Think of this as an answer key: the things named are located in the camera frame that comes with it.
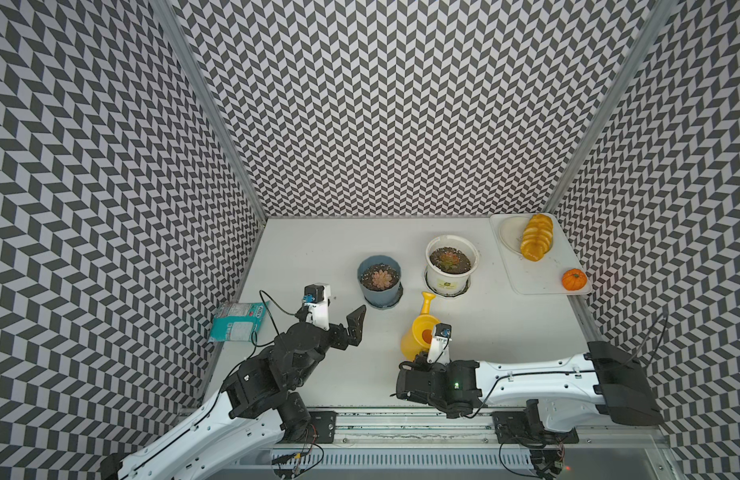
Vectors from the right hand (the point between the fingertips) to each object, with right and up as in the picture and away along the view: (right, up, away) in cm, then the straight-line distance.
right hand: (421, 362), depth 77 cm
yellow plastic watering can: (-1, +7, -1) cm, 7 cm away
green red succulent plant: (+11, +26, +17) cm, 33 cm away
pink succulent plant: (-11, +20, +14) cm, 27 cm away
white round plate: (+39, +36, +35) cm, 64 cm away
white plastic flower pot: (+11, +19, +15) cm, 26 cm away
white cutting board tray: (+44, +20, +23) cm, 54 cm away
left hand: (-19, +16, -8) cm, 26 cm away
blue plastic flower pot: (-8, +14, +16) cm, 23 cm away
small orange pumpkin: (+51, +19, +17) cm, 57 cm away
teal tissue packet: (-54, +7, +13) cm, 56 cm away
